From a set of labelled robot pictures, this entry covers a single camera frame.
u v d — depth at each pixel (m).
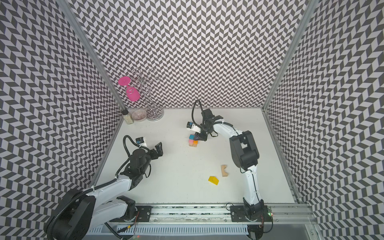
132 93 1.09
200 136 0.87
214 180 0.82
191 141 0.96
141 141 0.74
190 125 0.85
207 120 0.79
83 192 0.44
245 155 0.55
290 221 0.73
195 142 0.95
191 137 0.96
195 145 0.97
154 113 1.16
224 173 0.85
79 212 0.41
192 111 0.89
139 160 0.65
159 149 0.81
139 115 1.12
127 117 1.05
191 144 0.97
